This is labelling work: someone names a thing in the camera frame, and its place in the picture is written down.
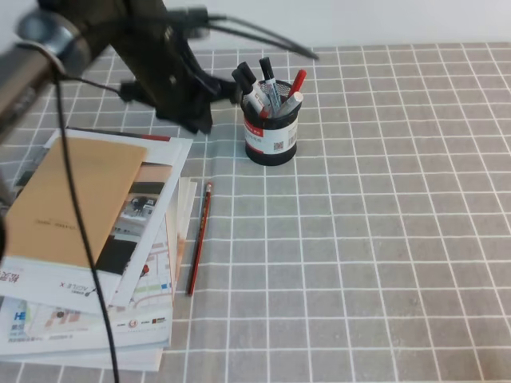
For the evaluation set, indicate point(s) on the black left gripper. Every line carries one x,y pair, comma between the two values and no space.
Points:
169,78

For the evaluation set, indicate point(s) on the red pencil with eraser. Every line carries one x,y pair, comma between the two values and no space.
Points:
200,238

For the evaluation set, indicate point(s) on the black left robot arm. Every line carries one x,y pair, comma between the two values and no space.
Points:
63,38

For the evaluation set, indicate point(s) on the black mesh pen holder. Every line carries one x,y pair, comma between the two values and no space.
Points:
270,141

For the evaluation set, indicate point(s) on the red pen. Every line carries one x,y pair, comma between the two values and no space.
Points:
297,83

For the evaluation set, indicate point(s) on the silver grey pen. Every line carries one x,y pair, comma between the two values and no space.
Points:
290,104

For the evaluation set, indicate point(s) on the black capped white marker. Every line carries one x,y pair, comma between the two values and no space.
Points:
246,80

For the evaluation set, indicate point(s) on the black capped grey marker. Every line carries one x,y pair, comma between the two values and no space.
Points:
271,84

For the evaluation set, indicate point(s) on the map printed magazine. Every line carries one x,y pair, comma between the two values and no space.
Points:
160,273

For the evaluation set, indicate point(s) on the tan kraft notebook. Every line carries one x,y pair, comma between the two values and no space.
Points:
68,208

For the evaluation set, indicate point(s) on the grey checkered tablecloth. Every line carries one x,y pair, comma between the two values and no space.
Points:
381,251

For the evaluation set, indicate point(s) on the white Agilex brochure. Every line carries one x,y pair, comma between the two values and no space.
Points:
112,278

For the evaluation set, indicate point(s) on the bottom white magazine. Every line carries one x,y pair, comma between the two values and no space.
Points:
68,338

